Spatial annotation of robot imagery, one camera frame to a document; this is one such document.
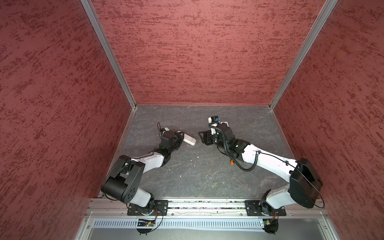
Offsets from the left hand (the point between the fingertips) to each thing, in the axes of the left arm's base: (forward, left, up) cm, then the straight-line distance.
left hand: (185, 134), depth 91 cm
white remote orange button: (-4, -2, +1) cm, 5 cm away
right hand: (-6, -10, +8) cm, 14 cm away
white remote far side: (+18, -29, -10) cm, 35 cm away
